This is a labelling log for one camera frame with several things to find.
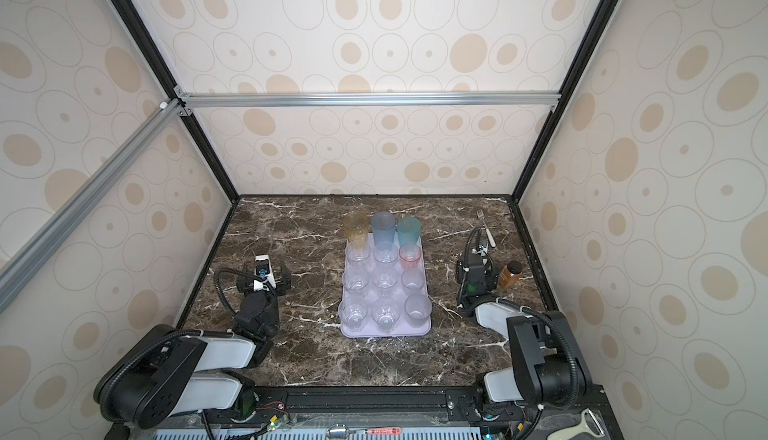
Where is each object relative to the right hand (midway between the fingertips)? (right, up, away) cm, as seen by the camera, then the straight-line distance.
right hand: (482, 260), depth 92 cm
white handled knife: (+8, +7, +18) cm, 21 cm away
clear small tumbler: (-39, +1, +9) cm, 40 cm away
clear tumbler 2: (-30, -6, +1) cm, 31 cm away
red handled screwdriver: (-30, -37, -23) cm, 53 cm away
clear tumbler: (-39, -6, +1) cm, 40 cm away
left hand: (-62, +2, -9) cm, 63 cm away
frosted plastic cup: (-20, -13, -5) cm, 25 cm away
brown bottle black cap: (+8, -4, -2) cm, 9 cm away
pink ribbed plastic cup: (-22, +1, +8) cm, 23 cm away
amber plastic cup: (-41, +11, +22) cm, 48 cm away
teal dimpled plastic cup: (-22, +9, +11) cm, 26 cm away
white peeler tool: (+14, -38, -22) cm, 46 cm away
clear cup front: (-22, -6, +2) cm, 23 cm away
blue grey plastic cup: (-31, +11, +14) cm, 36 cm away
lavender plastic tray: (-29, -16, -4) cm, 34 cm away
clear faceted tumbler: (-30, +1, +7) cm, 31 cm away
